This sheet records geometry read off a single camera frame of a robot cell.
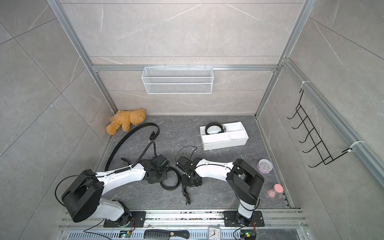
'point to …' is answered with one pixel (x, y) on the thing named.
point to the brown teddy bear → (124, 118)
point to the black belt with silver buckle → (223, 128)
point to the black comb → (151, 234)
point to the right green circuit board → (248, 234)
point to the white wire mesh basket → (178, 80)
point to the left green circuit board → (125, 234)
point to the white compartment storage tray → (235, 135)
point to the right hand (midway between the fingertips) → (189, 185)
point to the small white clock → (214, 232)
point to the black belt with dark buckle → (152, 136)
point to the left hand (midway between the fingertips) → (166, 176)
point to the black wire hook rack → (326, 158)
